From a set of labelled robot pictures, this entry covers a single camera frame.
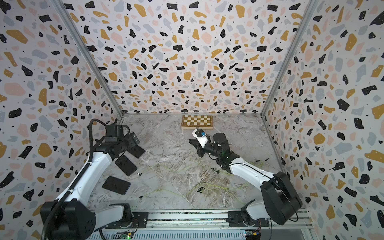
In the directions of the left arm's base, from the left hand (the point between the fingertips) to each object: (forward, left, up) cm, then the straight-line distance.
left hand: (132, 140), depth 82 cm
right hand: (-3, -33, +3) cm, 33 cm away
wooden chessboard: (+28, -32, -16) cm, 45 cm away
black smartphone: (-17, +13, -22) cm, 30 cm away
